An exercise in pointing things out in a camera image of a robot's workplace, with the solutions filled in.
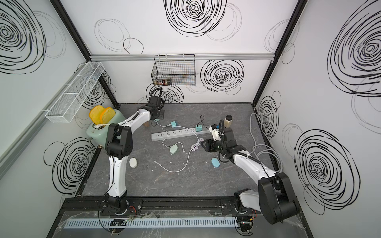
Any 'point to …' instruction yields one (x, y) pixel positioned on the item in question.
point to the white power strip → (166, 135)
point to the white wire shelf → (69, 104)
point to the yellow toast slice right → (107, 115)
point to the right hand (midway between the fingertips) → (206, 142)
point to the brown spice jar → (146, 124)
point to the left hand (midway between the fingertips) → (157, 113)
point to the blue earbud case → (215, 162)
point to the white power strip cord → (271, 157)
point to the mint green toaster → (98, 133)
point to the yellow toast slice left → (95, 114)
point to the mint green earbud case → (173, 148)
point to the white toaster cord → (98, 126)
